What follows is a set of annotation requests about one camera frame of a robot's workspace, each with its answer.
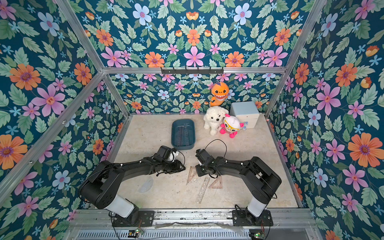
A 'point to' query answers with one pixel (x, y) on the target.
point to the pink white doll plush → (231, 125)
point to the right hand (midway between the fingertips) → (199, 169)
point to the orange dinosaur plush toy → (220, 91)
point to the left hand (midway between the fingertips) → (185, 167)
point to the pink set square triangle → (192, 173)
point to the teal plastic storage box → (183, 134)
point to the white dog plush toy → (213, 118)
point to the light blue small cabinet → (246, 111)
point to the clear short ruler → (202, 190)
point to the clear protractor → (146, 185)
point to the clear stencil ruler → (187, 135)
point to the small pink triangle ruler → (213, 185)
